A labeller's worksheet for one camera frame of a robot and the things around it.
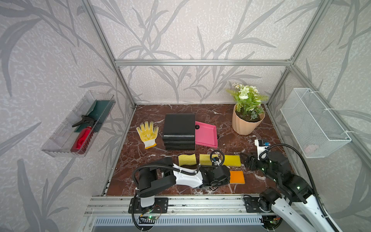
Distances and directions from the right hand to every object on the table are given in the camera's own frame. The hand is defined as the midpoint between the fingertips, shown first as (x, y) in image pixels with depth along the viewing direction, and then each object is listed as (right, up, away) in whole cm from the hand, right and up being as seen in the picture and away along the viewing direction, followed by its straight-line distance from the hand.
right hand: (244, 152), depth 73 cm
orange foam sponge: (-1, -16, +9) cm, 19 cm away
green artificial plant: (+6, +28, +12) cm, 31 cm away
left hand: (-5, -17, +6) cm, 19 cm away
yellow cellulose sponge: (-20, -8, +16) cm, 26 cm away
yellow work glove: (-59, +5, +29) cm, 66 cm away
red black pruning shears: (-71, +10, -14) cm, 73 cm away
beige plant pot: (+4, +14, +16) cm, 22 cm away
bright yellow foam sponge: (-5, -6, +6) cm, 10 cm away
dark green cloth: (-77, +21, +3) cm, 80 cm away
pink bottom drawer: (-18, +5, +29) cm, 34 cm away
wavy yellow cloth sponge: (-33, -8, +16) cm, 37 cm away
